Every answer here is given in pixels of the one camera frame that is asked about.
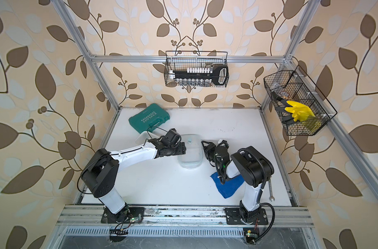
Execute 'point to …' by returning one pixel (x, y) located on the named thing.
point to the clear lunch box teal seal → (193, 157)
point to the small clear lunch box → (142, 137)
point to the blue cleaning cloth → (230, 187)
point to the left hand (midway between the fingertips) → (180, 146)
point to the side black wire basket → (287, 84)
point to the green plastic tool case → (145, 121)
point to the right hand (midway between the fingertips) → (201, 143)
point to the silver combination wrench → (271, 196)
